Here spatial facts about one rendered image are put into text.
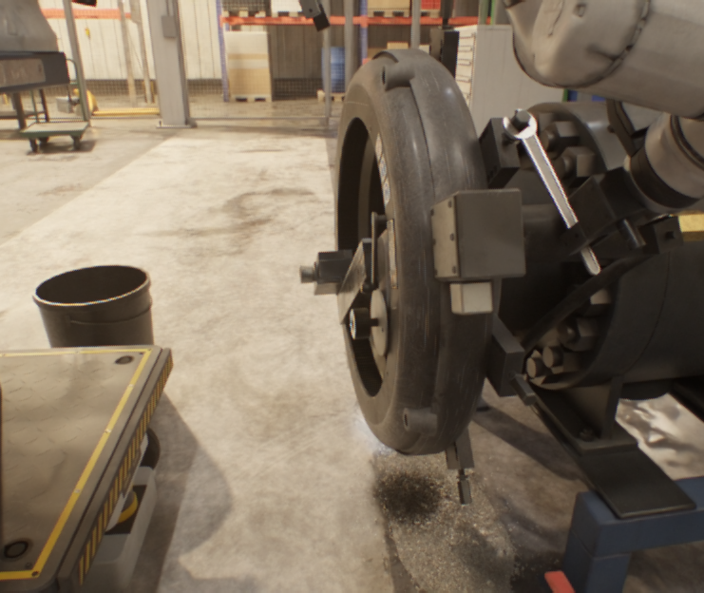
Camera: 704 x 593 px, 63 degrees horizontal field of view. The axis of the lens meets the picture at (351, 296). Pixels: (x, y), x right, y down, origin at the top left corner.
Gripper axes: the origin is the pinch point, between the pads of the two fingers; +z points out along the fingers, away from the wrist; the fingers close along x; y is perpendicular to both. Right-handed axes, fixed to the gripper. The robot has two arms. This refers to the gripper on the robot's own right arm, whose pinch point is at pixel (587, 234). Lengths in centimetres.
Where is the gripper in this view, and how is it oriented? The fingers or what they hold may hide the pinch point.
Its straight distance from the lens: 72.7
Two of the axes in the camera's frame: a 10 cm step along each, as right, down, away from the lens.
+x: 9.2, -3.1, 2.3
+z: -1.3, 3.0, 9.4
